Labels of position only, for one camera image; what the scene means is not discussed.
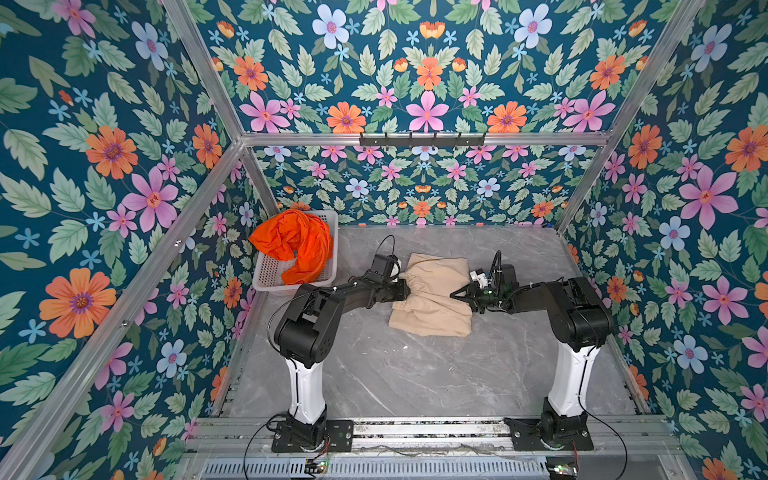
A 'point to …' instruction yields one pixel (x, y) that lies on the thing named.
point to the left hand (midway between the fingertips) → (413, 284)
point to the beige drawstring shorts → (430, 305)
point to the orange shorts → (303, 235)
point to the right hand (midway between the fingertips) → (454, 295)
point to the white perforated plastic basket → (268, 270)
